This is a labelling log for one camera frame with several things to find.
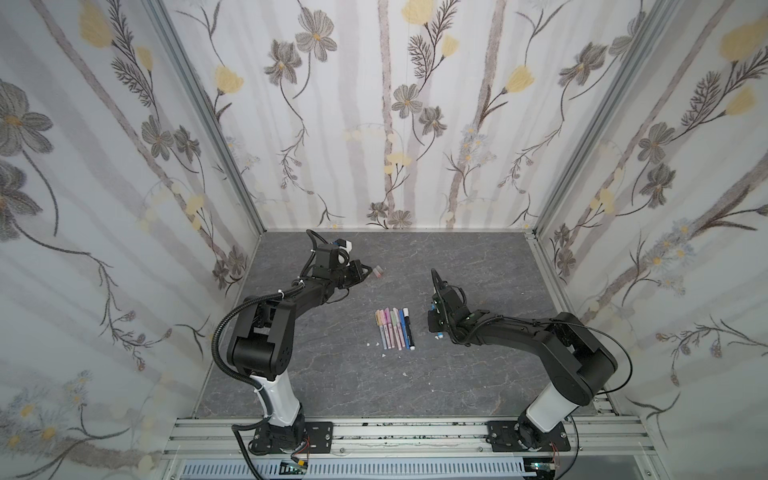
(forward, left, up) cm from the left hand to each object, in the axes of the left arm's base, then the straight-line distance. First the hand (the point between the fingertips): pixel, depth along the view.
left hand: (375, 266), depth 93 cm
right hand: (-12, -18, -9) cm, 24 cm away
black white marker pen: (-17, -11, -12) cm, 23 cm away
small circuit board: (-51, +21, -14) cm, 57 cm away
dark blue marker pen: (-16, -9, -12) cm, 22 cm away
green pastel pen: (-16, -6, -12) cm, 21 cm away
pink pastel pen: (-14, -3, -11) cm, 18 cm away
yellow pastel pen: (-13, -1, -13) cm, 18 cm away
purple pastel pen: (-13, -4, -12) cm, 19 cm away
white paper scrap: (-21, +2, -13) cm, 24 cm away
